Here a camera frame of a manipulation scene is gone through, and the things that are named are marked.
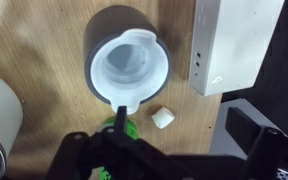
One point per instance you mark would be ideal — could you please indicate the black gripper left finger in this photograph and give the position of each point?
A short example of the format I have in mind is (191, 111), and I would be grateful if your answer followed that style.
(120, 118)

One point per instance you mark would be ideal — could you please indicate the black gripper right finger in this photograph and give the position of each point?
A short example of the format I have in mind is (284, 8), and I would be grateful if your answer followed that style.
(242, 130)

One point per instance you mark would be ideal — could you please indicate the gray cup white insert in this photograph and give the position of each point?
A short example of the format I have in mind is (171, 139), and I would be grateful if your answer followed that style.
(117, 33)

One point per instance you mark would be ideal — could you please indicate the green drink bottle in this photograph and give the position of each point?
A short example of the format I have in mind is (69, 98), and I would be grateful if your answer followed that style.
(132, 128)

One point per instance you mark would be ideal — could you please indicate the white power box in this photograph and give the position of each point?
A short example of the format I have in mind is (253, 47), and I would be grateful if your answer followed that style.
(230, 43)

